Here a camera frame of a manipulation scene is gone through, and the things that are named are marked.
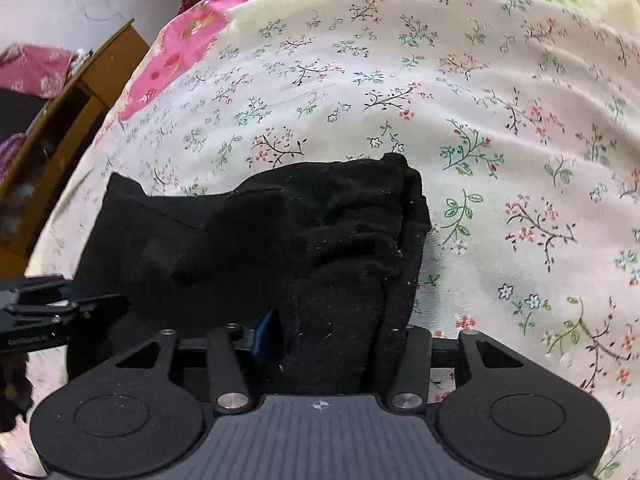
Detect grey clothes in cabinet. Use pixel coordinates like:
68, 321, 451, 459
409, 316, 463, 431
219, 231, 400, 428
0, 172, 42, 242

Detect purple knitted cloth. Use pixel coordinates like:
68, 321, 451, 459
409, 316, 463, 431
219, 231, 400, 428
0, 133, 28, 182

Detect wooden bedside cabinet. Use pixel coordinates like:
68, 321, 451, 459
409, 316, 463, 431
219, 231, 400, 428
1, 21, 149, 278

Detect black pants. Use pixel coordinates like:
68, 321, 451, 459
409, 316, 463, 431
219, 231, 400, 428
67, 154, 431, 394

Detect floral bed sheet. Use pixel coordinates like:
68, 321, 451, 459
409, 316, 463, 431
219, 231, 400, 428
27, 0, 639, 479

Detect pink floral cloth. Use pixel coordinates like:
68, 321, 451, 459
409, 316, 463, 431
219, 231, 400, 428
0, 44, 77, 100

